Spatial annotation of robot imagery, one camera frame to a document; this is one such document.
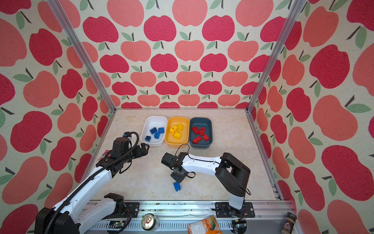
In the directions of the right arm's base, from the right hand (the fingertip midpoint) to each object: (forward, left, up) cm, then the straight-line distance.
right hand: (182, 174), depth 85 cm
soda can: (-26, +11, +9) cm, 30 cm away
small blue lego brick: (+22, +27, +1) cm, 35 cm away
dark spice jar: (-18, -54, +1) cm, 57 cm away
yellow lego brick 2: (+34, +6, +1) cm, 34 cm away
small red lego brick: (+28, -13, 0) cm, 31 cm away
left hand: (+9, +23, +12) cm, 27 cm away
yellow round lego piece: (+32, +11, +2) cm, 33 cm away
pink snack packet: (+10, +53, 0) cm, 54 cm away
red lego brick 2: (+33, -10, 0) cm, 35 cm away
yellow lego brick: (+26, +7, +1) cm, 27 cm away
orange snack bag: (-24, -15, +1) cm, 28 cm away
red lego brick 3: (+25, -7, 0) cm, 25 cm away
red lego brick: (+33, -6, +1) cm, 33 cm away
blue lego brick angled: (+29, +26, +1) cm, 39 cm away
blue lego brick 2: (+26, +22, +1) cm, 34 cm away
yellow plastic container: (+30, +8, +1) cm, 31 cm away
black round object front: (-22, -32, -6) cm, 39 cm away
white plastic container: (+38, +29, +1) cm, 48 cm away
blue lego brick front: (-7, +2, 0) cm, 8 cm away
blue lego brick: (+31, +20, -1) cm, 37 cm away
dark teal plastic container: (+43, -7, -2) cm, 43 cm away
